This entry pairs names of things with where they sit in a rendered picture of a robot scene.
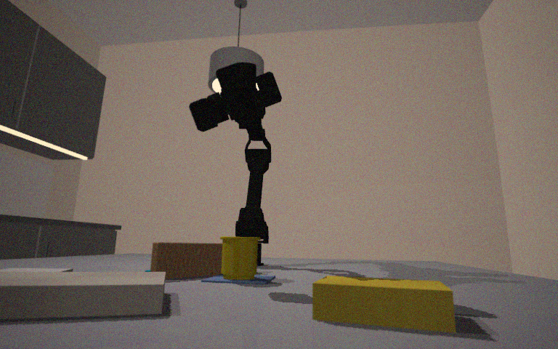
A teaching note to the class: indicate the yellow cup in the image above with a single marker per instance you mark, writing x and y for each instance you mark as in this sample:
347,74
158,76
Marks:
239,257

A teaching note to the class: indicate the yellow rectangular block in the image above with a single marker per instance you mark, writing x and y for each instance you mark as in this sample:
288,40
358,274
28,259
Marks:
412,304

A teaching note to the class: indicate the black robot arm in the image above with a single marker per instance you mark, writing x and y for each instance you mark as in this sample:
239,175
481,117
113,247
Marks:
251,218

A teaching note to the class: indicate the brown rectangular block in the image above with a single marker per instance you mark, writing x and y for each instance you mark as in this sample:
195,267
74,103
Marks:
186,260

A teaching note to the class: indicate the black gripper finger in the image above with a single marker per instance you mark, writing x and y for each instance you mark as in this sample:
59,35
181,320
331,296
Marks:
250,101
217,107

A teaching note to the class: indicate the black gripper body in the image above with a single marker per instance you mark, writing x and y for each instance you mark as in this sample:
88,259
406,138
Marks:
201,112

